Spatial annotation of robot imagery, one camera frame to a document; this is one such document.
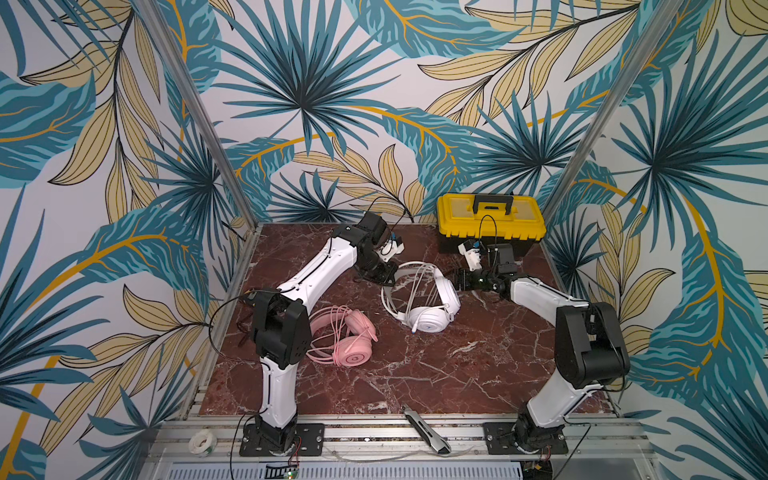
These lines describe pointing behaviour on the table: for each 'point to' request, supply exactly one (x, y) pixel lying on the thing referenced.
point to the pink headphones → (340, 335)
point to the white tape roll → (202, 441)
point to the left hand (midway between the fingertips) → (392, 283)
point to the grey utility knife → (437, 442)
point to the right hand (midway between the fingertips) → (446, 276)
